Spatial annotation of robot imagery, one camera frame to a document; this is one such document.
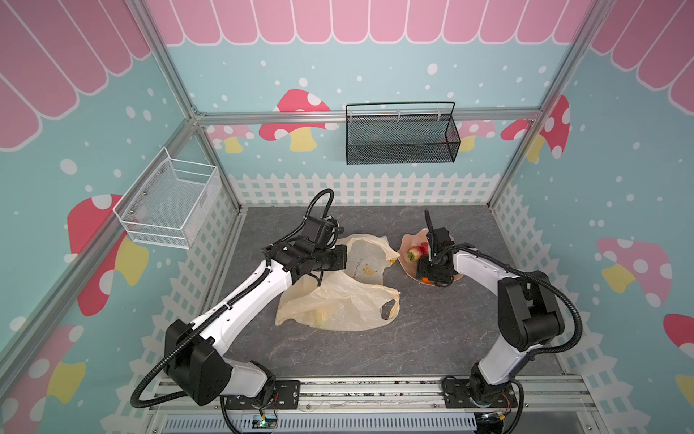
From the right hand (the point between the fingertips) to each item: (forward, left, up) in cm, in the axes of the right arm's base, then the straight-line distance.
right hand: (424, 273), depth 95 cm
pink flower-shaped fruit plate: (+14, +3, +1) cm, 14 cm away
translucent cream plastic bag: (-15, +26, +13) cm, 33 cm away
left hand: (-6, +27, +17) cm, 32 cm away
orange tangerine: (-5, +1, +4) cm, 6 cm away
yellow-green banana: (-16, +35, +3) cm, 39 cm away
